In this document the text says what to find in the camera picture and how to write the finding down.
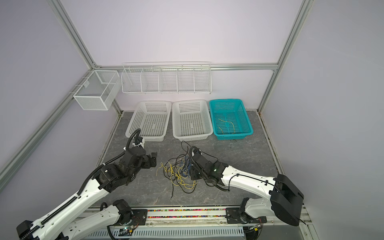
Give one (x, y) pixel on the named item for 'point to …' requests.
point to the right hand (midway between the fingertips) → (191, 172)
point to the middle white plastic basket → (191, 120)
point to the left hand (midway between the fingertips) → (147, 155)
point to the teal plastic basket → (230, 119)
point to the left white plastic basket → (151, 118)
